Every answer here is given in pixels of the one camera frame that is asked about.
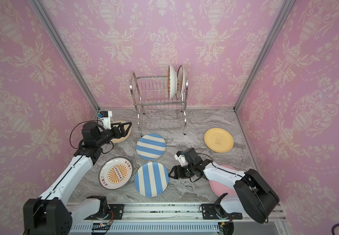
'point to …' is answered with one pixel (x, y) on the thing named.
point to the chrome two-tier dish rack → (156, 111)
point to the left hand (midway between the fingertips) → (126, 124)
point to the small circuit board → (99, 226)
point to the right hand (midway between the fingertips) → (173, 175)
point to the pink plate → (219, 188)
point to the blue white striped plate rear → (151, 147)
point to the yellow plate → (218, 140)
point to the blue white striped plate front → (151, 179)
